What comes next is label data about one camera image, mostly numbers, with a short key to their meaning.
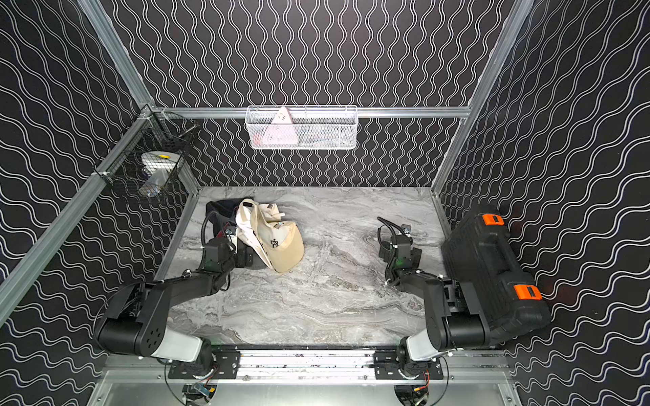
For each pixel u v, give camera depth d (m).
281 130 0.90
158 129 0.95
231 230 0.83
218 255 0.72
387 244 0.86
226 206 0.98
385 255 0.88
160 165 0.81
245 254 0.86
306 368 0.75
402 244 0.78
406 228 0.82
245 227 0.86
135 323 0.45
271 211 1.01
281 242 0.95
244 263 0.86
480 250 0.74
